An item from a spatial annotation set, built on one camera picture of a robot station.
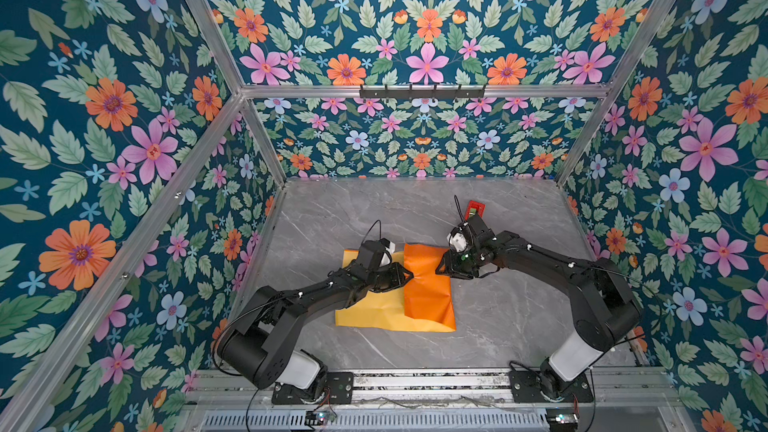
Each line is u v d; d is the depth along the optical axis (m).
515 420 0.70
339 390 0.73
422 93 0.93
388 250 0.84
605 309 0.46
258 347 0.43
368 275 0.70
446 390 0.75
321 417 0.70
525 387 0.73
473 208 1.03
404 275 0.85
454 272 0.79
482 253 0.67
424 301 0.81
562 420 0.70
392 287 0.78
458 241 0.84
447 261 0.82
